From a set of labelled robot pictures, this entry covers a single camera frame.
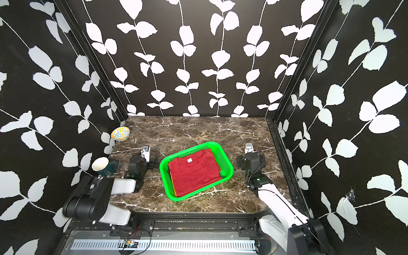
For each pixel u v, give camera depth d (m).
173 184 0.84
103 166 0.86
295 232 0.40
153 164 0.85
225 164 0.90
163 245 0.70
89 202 0.43
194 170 0.89
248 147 0.72
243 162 0.77
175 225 0.76
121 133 1.10
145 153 0.80
